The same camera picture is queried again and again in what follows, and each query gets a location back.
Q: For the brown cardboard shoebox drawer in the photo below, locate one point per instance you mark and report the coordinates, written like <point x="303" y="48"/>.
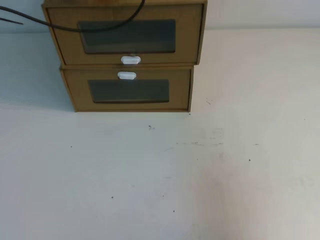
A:
<point x="65" y="37"/>

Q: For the upper brown shoebox shell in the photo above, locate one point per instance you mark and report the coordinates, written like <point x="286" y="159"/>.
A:
<point x="203" y="30"/>

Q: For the lower brown cardboard shoebox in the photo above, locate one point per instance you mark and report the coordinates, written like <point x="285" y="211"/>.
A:
<point x="97" y="88"/>

